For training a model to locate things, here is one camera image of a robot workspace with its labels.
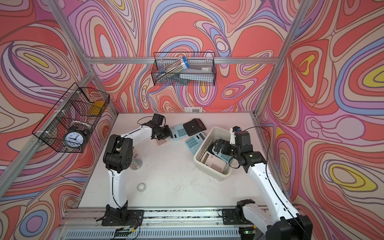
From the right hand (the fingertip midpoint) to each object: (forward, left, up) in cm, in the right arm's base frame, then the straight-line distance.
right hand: (222, 148), depth 79 cm
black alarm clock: (-1, +70, +15) cm, 71 cm away
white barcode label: (+48, +15, -15) cm, 52 cm away
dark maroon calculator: (+26, +15, -11) cm, 32 cm away
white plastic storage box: (+16, +2, -8) cm, 18 cm away
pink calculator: (-1, +4, -13) cm, 14 cm away
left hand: (+22, +30, -12) cm, 39 cm away
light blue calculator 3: (+23, +26, -13) cm, 37 cm away
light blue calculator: (+3, -1, -13) cm, 13 cm away
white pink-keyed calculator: (+16, +39, -15) cm, 45 cm away
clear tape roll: (-14, +46, -17) cm, 51 cm away
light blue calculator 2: (+16, +15, -15) cm, 26 cm away
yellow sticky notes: (+18, +67, +16) cm, 72 cm away
